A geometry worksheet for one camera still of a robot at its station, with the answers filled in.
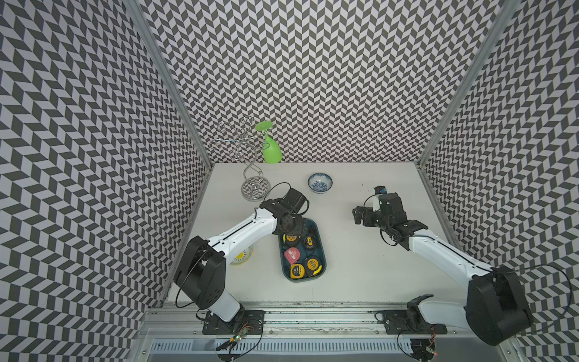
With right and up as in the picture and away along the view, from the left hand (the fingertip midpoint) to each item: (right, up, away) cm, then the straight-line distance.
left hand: (293, 230), depth 85 cm
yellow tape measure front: (+2, -14, -4) cm, 14 cm away
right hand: (+28, +6, +3) cm, 29 cm away
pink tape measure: (0, -10, +2) cm, 10 cm away
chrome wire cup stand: (-28, +43, +27) cm, 57 cm away
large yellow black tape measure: (-1, -5, +4) cm, 6 cm away
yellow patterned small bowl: (-20, -11, +2) cm, 22 cm away
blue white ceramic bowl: (+12, +18, +24) cm, 33 cm away
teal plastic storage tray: (+4, -10, 0) cm, 11 cm away
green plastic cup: (-9, +30, +8) cm, 33 cm away
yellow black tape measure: (+7, -12, -3) cm, 15 cm away
